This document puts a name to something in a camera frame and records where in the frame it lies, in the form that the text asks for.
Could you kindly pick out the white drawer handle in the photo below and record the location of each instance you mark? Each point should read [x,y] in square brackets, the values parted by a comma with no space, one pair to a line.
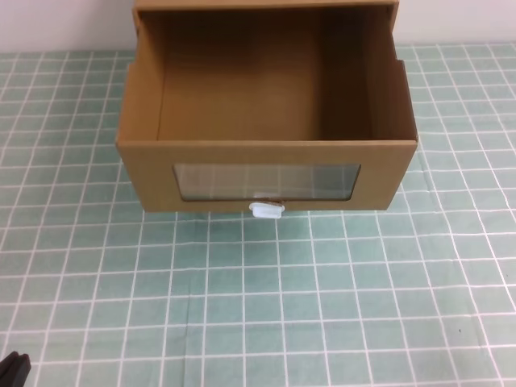
[266,210]

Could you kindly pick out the cyan checkered tablecloth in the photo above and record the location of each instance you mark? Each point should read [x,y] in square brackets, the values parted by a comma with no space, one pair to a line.
[100,293]

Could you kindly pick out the cardboard shoebox outer shell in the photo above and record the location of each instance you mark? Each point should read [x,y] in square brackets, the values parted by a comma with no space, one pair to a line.
[249,4]

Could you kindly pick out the cardboard shoebox drawer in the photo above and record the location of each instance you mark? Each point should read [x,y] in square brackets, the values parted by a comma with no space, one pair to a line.
[305,107]

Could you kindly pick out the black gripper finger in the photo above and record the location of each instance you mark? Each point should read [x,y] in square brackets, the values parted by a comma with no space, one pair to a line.
[14,370]

